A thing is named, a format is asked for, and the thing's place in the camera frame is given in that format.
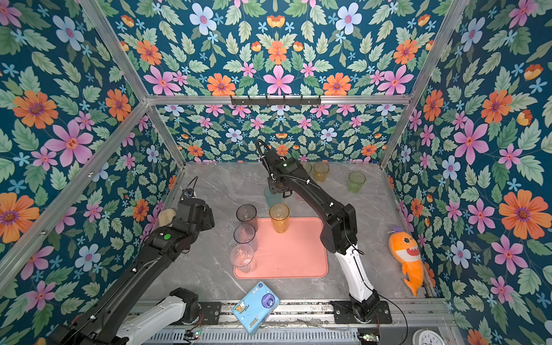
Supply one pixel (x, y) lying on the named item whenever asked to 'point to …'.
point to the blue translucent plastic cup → (246, 234)
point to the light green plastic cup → (356, 181)
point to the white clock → (427, 337)
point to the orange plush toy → (405, 249)
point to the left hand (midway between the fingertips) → (204, 209)
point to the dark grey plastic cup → (247, 213)
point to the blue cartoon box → (256, 307)
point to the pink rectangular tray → (297, 254)
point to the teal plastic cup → (272, 199)
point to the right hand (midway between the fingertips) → (280, 185)
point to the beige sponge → (166, 216)
